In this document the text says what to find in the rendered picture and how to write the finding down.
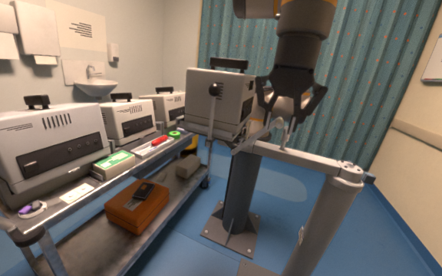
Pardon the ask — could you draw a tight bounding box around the white wall poster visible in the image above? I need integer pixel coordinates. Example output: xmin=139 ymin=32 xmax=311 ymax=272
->
xmin=46 ymin=0 xmax=108 ymax=54

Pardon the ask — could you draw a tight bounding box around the white shallow tray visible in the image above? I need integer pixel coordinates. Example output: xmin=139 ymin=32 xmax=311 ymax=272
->
xmin=130 ymin=136 xmax=176 ymax=160

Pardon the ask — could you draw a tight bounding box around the white patient monitor black handle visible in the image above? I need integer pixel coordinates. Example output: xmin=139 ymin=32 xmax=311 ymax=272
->
xmin=0 ymin=94 xmax=111 ymax=195
xmin=99 ymin=92 xmax=157 ymax=147
xmin=139 ymin=86 xmax=186 ymax=124
xmin=184 ymin=57 xmax=259 ymax=140

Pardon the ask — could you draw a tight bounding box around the orange carry case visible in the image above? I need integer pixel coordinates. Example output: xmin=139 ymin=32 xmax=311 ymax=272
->
xmin=104 ymin=179 xmax=170 ymax=236

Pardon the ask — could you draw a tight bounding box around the beige wall bumper rail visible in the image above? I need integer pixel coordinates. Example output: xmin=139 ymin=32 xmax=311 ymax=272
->
xmin=391 ymin=117 xmax=442 ymax=162

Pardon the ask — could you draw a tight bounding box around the teal dotted curtain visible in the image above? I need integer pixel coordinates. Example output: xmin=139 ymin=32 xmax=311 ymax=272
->
xmin=196 ymin=0 xmax=442 ymax=170

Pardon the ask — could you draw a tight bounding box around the grey foam block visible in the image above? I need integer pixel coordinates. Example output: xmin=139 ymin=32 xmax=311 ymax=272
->
xmin=175 ymin=153 xmax=202 ymax=180

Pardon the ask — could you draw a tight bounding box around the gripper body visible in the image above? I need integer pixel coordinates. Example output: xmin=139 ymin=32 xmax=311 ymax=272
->
xmin=269 ymin=36 xmax=324 ymax=99

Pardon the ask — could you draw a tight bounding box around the white wash basin with tap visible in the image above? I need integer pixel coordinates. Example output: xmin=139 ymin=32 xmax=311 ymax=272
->
xmin=74 ymin=64 xmax=119 ymax=98

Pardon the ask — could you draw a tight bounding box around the red handled screwdriver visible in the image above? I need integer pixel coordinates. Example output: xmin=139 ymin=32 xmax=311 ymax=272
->
xmin=134 ymin=133 xmax=170 ymax=156

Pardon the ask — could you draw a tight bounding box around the yellow waste bin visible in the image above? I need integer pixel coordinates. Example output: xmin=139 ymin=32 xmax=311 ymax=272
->
xmin=184 ymin=133 xmax=200 ymax=156

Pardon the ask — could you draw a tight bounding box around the steel two-shelf trolley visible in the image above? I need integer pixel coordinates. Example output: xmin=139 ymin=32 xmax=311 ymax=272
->
xmin=0 ymin=122 xmax=211 ymax=276

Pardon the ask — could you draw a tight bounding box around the green and white box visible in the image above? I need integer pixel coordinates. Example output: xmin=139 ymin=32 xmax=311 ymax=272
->
xmin=92 ymin=149 xmax=137 ymax=181

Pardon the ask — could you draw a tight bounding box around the white soap dispenser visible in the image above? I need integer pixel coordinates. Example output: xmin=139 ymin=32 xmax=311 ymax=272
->
xmin=107 ymin=41 xmax=120 ymax=64

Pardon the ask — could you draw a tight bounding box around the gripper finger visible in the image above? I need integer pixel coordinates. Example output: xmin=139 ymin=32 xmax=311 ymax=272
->
xmin=254 ymin=75 xmax=280 ymax=132
xmin=289 ymin=82 xmax=328 ymax=133

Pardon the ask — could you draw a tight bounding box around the white round dish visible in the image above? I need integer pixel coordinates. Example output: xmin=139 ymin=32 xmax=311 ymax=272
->
xmin=17 ymin=199 xmax=48 ymax=220

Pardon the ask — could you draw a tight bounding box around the white paper towel dispenser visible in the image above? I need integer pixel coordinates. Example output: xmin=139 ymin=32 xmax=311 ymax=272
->
xmin=12 ymin=0 xmax=61 ymax=66

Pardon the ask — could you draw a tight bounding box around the white splashback panel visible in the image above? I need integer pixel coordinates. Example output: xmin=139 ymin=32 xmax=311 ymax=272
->
xmin=61 ymin=59 xmax=107 ymax=86

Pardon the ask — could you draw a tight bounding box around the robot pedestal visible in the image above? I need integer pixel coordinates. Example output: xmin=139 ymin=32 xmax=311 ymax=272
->
xmin=200 ymin=140 xmax=263 ymax=258

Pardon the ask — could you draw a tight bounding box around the black handheld device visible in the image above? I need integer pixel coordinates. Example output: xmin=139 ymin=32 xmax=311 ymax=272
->
xmin=131 ymin=182 xmax=156 ymax=201

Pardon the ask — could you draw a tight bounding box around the grey lever black ball knob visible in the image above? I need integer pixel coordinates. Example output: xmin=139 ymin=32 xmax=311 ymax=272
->
xmin=206 ymin=82 xmax=223 ymax=143

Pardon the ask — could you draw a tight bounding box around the grey lever white knob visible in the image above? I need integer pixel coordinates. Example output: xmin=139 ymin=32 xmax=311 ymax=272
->
xmin=230 ymin=117 xmax=285 ymax=156

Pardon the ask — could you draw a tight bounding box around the white label card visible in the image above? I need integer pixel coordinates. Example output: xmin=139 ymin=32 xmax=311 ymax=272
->
xmin=58 ymin=182 xmax=96 ymax=205

